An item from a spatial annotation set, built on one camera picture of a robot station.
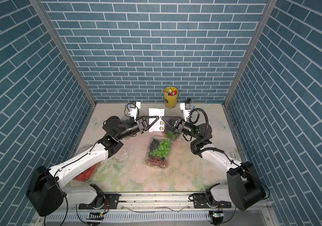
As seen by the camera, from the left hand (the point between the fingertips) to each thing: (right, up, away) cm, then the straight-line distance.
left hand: (162, 121), depth 63 cm
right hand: (+1, -1, +1) cm, 2 cm away
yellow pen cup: (+5, +17, +46) cm, 50 cm away
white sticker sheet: (-1, -2, +3) cm, 4 cm away
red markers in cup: (+5, +21, +49) cm, 53 cm away
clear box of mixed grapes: (-3, -20, +22) cm, 30 cm away
